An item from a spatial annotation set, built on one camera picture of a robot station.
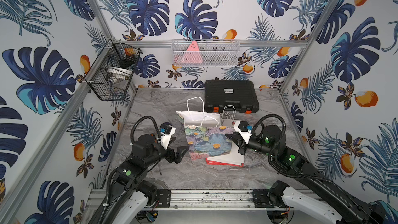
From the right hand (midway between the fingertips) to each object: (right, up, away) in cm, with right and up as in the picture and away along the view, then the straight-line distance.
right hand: (227, 131), depth 68 cm
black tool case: (+18, +20, +43) cm, 50 cm away
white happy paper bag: (+6, +3, +36) cm, 37 cm away
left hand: (-20, -4, +1) cm, 21 cm away
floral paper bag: (-10, -3, +1) cm, 11 cm away
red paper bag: (+7, -19, +18) cm, 27 cm away
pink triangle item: (-16, +41, +23) cm, 49 cm away
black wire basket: (-60, +28, +16) cm, 68 cm away
